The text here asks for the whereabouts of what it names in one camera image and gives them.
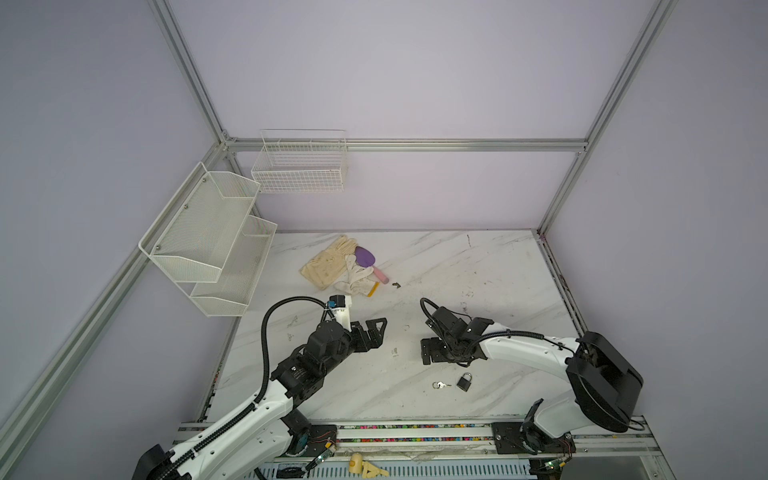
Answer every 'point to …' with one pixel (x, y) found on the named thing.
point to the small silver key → (439, 385)
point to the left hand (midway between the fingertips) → (373, 324)
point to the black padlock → (464, 383)
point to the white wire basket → (301, 161)
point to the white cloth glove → (359, 281)
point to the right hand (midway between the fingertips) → (432, 354)
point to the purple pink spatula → (365, 258)
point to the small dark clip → (396, 284)
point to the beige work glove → (327, 265)
